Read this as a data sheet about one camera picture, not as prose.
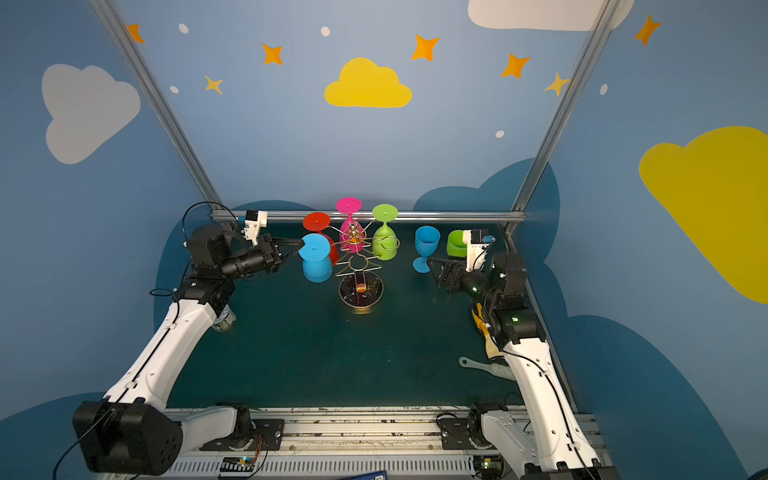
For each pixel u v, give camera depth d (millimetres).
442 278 630
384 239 911
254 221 662
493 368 846
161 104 841
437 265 1022
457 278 618
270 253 625
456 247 958
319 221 819
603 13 702
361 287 1015
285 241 698
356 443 737
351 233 785
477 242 605
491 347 886
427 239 1007
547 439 394
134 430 378
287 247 666
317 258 703
